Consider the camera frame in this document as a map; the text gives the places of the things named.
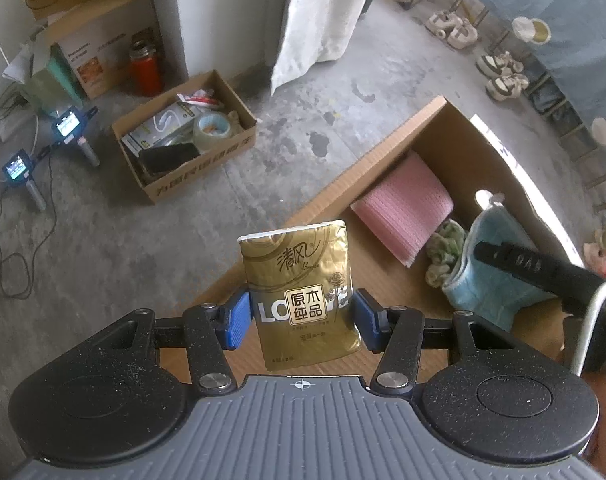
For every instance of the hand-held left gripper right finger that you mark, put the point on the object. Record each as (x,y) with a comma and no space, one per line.
(365,322)

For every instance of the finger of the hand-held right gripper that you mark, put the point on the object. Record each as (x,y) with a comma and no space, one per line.
(523,262)

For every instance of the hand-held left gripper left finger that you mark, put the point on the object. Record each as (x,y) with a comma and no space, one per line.
(239,320)

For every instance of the light blue towel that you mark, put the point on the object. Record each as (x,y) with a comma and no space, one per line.
(488,295)

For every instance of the gold pocket tissue pack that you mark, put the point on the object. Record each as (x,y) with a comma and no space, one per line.
(293,280)

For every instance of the green scrunchie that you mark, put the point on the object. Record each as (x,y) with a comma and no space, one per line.
(445,250)

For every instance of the large brown cardboard box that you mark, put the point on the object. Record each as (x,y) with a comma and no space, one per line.
(483,170)

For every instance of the pink scouring sponge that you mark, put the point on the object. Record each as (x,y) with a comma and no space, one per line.
(403,205)

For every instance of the pink plush slippers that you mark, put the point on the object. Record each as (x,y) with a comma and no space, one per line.
(603,255)

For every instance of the small open cardboard box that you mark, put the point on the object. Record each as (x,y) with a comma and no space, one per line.
(193,187)

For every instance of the metal rack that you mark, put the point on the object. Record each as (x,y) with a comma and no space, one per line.
(563,125)

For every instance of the black wallet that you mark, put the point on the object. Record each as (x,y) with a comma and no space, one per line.
(168,157)

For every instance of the clear tape roll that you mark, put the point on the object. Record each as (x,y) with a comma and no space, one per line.
(199,132)

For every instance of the white green packet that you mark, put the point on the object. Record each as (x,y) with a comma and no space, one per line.
(158,125)

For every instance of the red white sachet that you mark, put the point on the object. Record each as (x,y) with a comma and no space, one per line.
(198,97)

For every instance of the blue cloth with circles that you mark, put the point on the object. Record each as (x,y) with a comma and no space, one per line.
(573,25)

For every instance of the red thermos bottle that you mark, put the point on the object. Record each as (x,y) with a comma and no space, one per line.
(145,72)

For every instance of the white printed appliance carton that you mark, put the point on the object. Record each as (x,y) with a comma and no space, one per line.
(108,50)

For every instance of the white hanging cloth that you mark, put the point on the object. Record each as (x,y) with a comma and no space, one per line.
(318,20)

